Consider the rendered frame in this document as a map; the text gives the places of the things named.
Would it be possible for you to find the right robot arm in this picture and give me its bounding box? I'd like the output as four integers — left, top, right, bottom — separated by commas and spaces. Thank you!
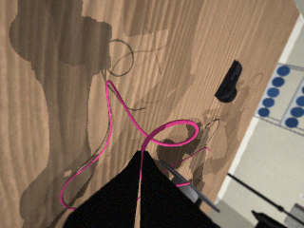
195, 199, 221, 228

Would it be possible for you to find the thin magenta cable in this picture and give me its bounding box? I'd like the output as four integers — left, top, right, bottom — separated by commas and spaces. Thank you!
60, 80, 199, 210

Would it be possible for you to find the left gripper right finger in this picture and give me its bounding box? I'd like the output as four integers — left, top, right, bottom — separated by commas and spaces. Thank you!
140, 151, 216, 228

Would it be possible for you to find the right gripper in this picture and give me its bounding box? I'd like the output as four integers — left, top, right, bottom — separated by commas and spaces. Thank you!
251, 210, 288, 228

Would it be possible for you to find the black cable reel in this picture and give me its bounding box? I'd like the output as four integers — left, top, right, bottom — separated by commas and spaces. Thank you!
160, 160, 220, 213

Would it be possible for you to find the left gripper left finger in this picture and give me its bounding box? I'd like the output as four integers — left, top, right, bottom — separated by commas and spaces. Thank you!
63, 150, 142, 228

